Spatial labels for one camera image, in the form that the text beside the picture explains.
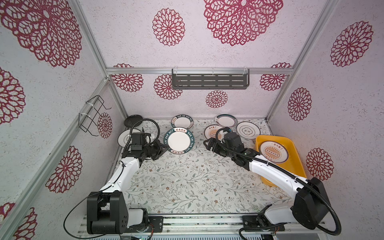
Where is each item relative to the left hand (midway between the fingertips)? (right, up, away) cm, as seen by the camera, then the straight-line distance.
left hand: (168, 148), depth 83 cm
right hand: (+22, +4, -2) cm, 22 cm away
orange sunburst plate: (+68, -4, +16) cm, 70 cm away
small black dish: (-39, +19, +42) cm, 60 cm away
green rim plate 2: (+41, +19, +39) cm, 60 cm away
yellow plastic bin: (+76, -10, +9) cm, 77 cm away
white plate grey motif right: (+56, +11, +30) cm, 64 cm away
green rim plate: (+6, +4, +3) cm, 8 cm away
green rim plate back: (+6, +18, +37) cm, 42 cm away
